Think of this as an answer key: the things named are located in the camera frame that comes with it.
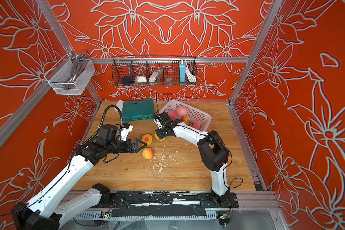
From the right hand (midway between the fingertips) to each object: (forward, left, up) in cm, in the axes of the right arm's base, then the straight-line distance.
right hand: (156, 133), depth 91 cm
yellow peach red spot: (-4, +5, -1) cm, 7 cm away
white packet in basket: (+23, +9, +26) cm, 35 cm away
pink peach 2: (+7, -27, -1) cm, 28 cm away
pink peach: (+18, -17, +2) cm, 25 cm away
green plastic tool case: (+25, +17, -5) cm, 31 cm away
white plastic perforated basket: (+15, -33, -2) cm, 36 cm away
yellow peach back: (-6, -2, +5) cm, 8 cm away
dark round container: (+29, +21, +21) cm, 41 cm away
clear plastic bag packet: (+28, +1, +23) cm, 36 cm away
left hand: (-14, +6, +11) cm, 19 cm away
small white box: (+31, +34, -5) cm, 46 cm away
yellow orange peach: (-13, +4, -2) cm, 14 cm away
